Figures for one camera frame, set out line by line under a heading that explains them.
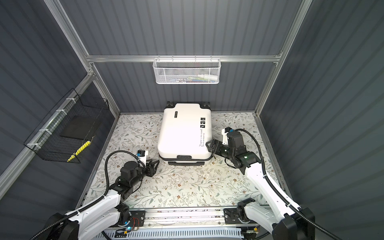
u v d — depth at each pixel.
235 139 0.58
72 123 0.74
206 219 0.74
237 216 0.74
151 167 0.75
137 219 0.72
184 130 0.83
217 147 0.68
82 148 0.68
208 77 0.94
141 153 0.74
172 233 0.71
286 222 0.38
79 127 0.73
